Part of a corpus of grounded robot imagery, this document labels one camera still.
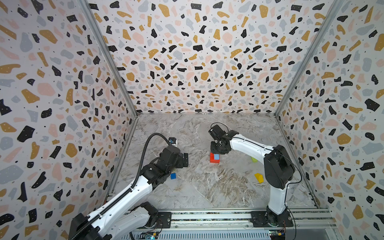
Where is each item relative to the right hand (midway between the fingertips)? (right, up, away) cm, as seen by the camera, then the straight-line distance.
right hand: (211, 148), depth 91 cm
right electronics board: (+30, -39, -20) cm, 53 cm away
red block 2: (0, -5, +2) cm, 6 cm away
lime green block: (+14, 0, -35) cm, 37 cm away
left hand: (-17, -1, -13) cm, 22 cm away
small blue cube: (-23, -17, -2) cm, 29 cm away
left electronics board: (-31, -38, -21) cm, 53 cm away
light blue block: (+3, -5, -2) cm, 6 cm away
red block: (+2, -9, +3) cm, 10 cm away
